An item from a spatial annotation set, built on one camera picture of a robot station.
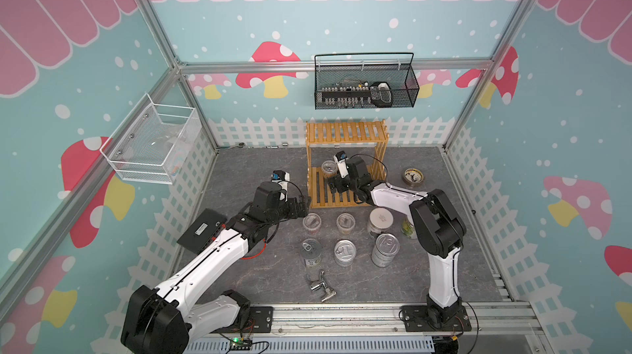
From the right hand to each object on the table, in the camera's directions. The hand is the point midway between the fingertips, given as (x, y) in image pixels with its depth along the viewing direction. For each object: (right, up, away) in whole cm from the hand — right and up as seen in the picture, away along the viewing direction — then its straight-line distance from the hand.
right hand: (337, 174), depth 99 cm
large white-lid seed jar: (+14, -16, -14) cm, 25 cm away
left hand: (-14, -9, -18) cm, 24 cm away
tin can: (+15, -23, -22) cm, 35 cm away
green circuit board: (-30, -50, -27) cm, 65 cm away
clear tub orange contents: (+3, -18, -10) cm, 21 cm away
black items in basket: (+4, +29, -10) cm, 31 cm away
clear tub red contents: (-10, -18, -10) cm, 22 cm away
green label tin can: (-9, -26, -18) cm, 33 cm away
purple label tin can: (+2, -26, -17) cm, 31 cm away
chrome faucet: (-4, -37, -22) cm, 43 cm away
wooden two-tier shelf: (+3, +15, -12) cm, 19 cm away
